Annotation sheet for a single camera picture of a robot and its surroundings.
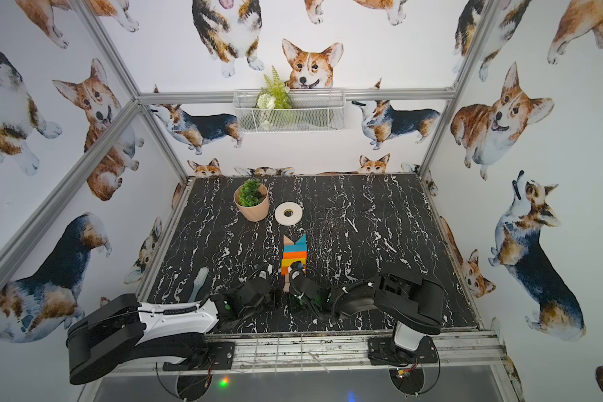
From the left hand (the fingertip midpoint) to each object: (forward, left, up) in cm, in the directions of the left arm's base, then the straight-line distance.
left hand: (285, 290), depth 85 cm
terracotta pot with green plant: (+30, +14, +12) cm, 35 cm away
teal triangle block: (+19, -5, 0) cm, 20 cm away
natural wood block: (+2, 0, -1) cm, 3 cm away
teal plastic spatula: (+4, +30, -1) cm, 31 cm away
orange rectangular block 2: (+8, +1, -2) cm, 8 cm away
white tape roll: (+30, +1, -3) cm, 31 cm away
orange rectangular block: (+13, -3, 0) cm, 14 cm away
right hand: (-3, 0, 0) cm, 3 cm away
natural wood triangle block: (+18, +1, +1) cm, 18 cm away
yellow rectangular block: (+11, 0, -1) cm, 11 cm away
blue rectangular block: (+16, -3, 0) cm, 16 cm away
